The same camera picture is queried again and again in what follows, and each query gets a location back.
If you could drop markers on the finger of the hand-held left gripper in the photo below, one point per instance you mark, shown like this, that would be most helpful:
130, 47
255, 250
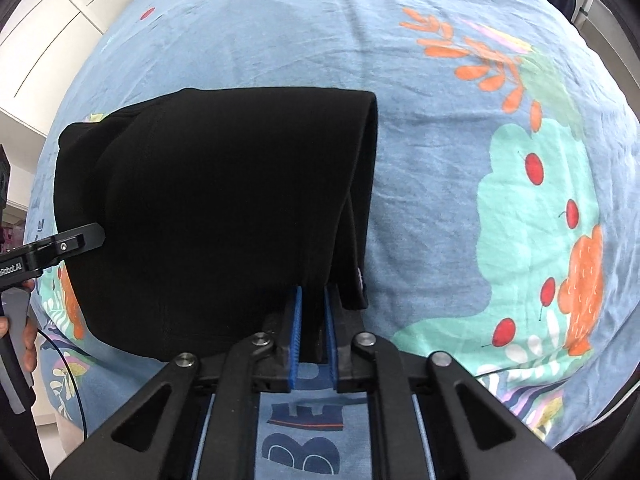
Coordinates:
70, 245

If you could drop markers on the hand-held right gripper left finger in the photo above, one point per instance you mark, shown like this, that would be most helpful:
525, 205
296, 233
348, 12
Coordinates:
297, 340

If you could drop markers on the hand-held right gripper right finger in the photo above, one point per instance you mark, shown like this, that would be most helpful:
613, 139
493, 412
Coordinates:
331, 345

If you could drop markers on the black pants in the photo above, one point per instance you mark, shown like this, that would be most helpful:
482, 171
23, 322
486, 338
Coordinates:
200, 210

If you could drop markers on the person's left hand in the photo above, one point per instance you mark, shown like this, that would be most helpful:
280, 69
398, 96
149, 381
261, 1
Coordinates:
30, 347

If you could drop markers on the white wardrobe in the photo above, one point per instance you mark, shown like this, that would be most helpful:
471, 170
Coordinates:
50, 10

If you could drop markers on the blue printed bed sheet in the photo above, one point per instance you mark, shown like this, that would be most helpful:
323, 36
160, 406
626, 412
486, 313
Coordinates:
300, 35

